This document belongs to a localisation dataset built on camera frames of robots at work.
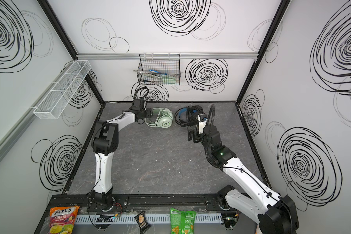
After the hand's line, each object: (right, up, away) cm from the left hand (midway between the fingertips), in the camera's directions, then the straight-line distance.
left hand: (149, 111), depth 107 cm
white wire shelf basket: (-42, +1, -36) cm, 56 cm away
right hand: (+30, -9, -31) cm, 44 cm away
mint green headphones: (+11, -5, -11) cm, 16 cm away
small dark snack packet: (+4, -52, -39) cm, 66 cm away
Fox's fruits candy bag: (-33, -51, -41) cm, 73 cm away
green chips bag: (+23, -52, -42) cm, 70 cm away
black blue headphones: (+29, -4, +4) cm, 30 cm away
